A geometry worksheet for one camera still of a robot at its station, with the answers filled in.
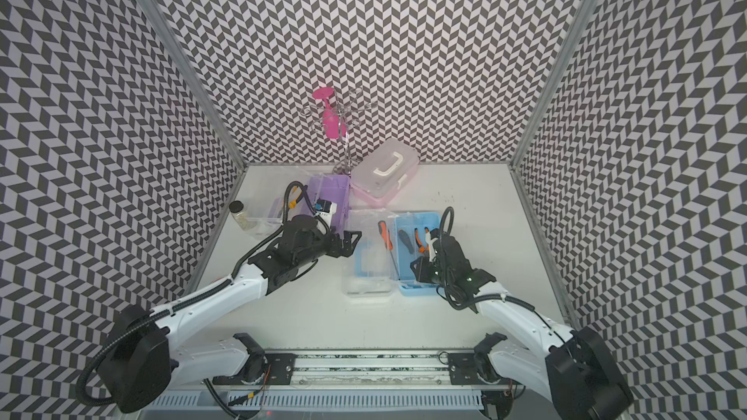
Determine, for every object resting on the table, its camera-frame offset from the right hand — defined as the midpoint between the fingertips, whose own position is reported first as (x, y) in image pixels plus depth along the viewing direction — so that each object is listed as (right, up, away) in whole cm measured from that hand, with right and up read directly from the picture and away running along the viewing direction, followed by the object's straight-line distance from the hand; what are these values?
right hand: (415, 270), depth 84 cm
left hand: (-19, +11, -3) cm, 22 cm away
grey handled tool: (-2, +7, +12) cm, 14 cm away
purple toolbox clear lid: (-46, +22, +13) cm, 53 cm away
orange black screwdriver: (-8, +10, +4) cm, 14 cm away
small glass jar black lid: (-56, +17, +8) cm, 59 cm away
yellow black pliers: (-40, +19, +12) cm, 46 cm away
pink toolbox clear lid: (-11, +29, +18) cm, 36 cm away
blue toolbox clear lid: (-13, -2, +9) cm, 16 cm away
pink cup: (-27, +47, +18) cm, 57 cm away
